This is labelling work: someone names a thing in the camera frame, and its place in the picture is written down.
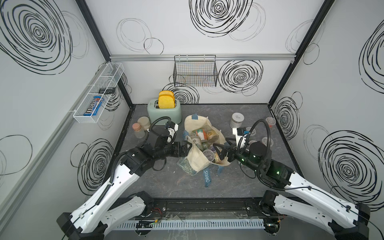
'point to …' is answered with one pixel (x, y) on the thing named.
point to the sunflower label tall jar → (196, 140)
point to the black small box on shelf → (109, 90)
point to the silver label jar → (236, 120)
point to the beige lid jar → (144, 122)
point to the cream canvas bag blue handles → (200, 158)
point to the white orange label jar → (202, 133)
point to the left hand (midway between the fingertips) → (184, 144)
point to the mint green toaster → (154, 113)
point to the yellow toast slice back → (166, 94)
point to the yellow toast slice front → (166, 102)
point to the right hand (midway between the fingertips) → (220, 142)
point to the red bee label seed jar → (271, 121)
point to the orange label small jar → (212, 137)
